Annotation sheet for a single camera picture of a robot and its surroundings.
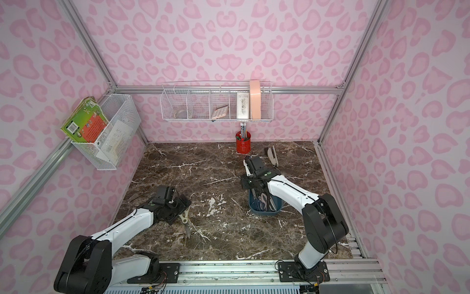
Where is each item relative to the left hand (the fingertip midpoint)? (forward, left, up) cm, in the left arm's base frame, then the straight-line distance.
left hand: (187, 204), depth 90 cm
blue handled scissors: (+4, -38, -2) cm, 38 cm away
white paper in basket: (+18, +29, +25) cm, 42 cm away
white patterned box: (+40, -27, +29) cm, 56 cm away
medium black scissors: (0, -34, -1) cm, 34 cm away
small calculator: (+39, -15, +25) cm, 49 cm away
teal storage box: (+3, -44, -2) cm, 45 cm away
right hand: (+9, -27, +7) cm, 30 cm away
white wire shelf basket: (+48, -13, +25) cm, 56 cm away
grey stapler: (+31, -45, -1) cm, 54 cm away
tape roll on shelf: (+40, +5, +23) cm, 46 cm away
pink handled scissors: (0, -41, -1) cm, 41 cm away
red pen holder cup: (+37, -27, +2) cm, 46 cm away
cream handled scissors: (-5, +1, -2) cm, 6 cm away
